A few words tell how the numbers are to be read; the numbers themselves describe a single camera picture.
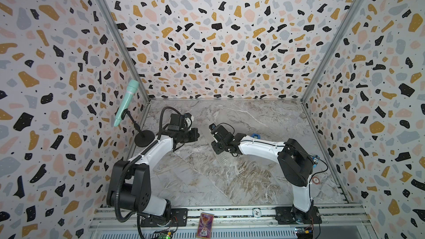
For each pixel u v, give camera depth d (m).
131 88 0.78
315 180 0.86
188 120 0.74
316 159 0.92
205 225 0.70
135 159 0.45
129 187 0.42
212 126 0.82
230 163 0.88
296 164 0.50
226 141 0.70
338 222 0.75
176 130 0.69
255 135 0.97
